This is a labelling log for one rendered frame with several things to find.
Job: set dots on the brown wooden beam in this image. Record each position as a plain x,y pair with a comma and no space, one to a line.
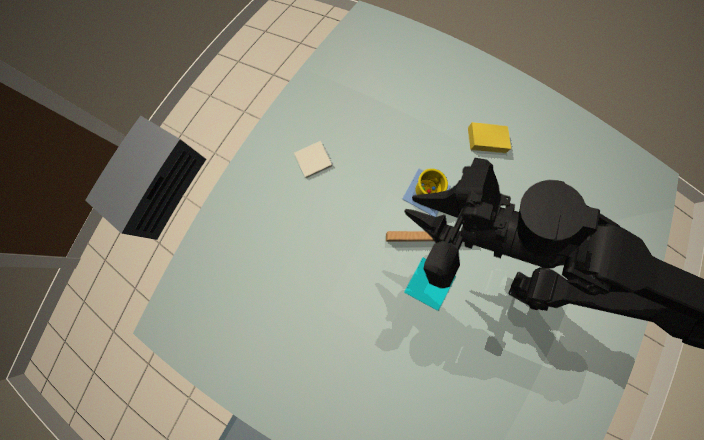
407,236

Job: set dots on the tan flat rectangular slab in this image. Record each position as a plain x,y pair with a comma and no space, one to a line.
313,159

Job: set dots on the yellow rectangular block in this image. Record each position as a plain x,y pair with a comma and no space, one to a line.
489,137

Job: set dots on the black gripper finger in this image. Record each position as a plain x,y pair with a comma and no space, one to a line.
444,201
432,225

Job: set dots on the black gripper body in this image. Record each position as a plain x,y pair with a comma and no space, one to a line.
443,262

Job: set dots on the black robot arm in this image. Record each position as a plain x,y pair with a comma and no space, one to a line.
608,268

